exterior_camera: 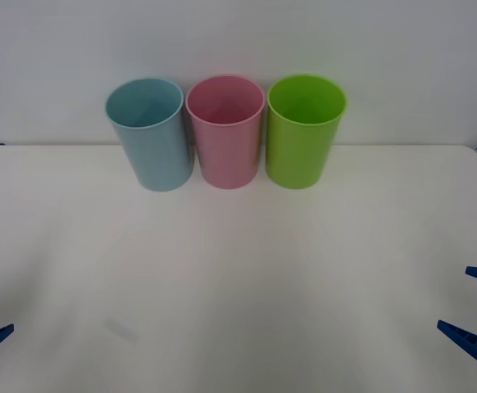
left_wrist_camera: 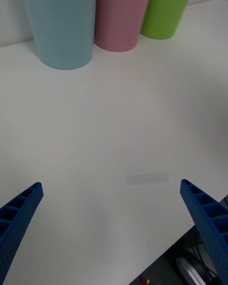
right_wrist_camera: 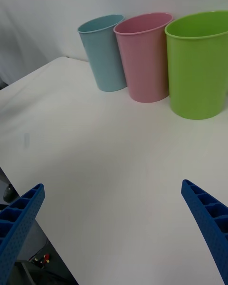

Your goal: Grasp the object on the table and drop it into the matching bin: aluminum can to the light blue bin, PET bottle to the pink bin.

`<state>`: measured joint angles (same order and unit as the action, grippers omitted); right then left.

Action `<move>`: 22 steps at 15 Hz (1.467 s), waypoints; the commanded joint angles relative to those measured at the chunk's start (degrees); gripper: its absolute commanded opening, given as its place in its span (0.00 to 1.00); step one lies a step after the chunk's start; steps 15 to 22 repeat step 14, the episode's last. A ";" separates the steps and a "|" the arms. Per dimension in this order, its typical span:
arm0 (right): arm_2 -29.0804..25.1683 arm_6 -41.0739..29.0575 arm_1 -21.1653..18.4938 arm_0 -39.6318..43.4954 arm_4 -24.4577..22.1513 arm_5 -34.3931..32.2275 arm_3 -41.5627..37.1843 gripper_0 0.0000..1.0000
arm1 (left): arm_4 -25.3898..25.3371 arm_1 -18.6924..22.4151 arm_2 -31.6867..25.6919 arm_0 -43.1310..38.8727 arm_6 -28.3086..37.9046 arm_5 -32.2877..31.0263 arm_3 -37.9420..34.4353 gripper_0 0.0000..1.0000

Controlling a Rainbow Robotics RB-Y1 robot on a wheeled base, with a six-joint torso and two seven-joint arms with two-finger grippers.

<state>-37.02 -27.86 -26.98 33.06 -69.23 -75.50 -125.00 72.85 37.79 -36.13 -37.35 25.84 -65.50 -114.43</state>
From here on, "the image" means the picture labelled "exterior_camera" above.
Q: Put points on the green plastic bin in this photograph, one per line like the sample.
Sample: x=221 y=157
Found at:
x=300 y=151

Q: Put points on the pale blue plastic bin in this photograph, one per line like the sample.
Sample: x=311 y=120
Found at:
x=156 y=147

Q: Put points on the pink plastic bin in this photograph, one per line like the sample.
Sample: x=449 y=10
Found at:
x=228 y=151

